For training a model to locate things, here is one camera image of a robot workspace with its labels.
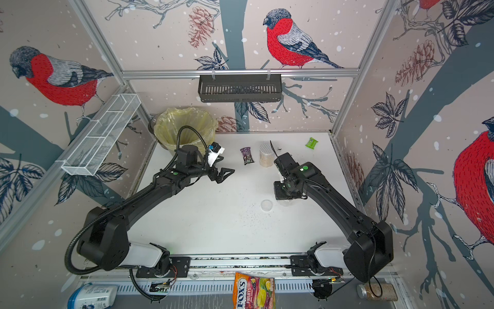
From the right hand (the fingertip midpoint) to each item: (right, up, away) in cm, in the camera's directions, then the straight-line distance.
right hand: (279, 192), depth 79 cm
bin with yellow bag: (-54, +29, +11) cm, 62 cm away
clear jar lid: (-5, -9, +11) cm, 15 cm away
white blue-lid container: (-65, -31, -16) cm, 74 cm away
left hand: (-21, +13, +2) cm, 25 cm away
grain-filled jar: (+32, -31, -15) cm, 47 cm away
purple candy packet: (-15, +14, +28) cm, 34 cm away
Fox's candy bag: (-12, -32, -13) cm, 37 cm away
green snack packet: (+24, +22, +35) cm, 48 cm away
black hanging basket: (-18, +52, +27) cm, 62 cm away
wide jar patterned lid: (-4, +15, +19) cm, 25 cm away
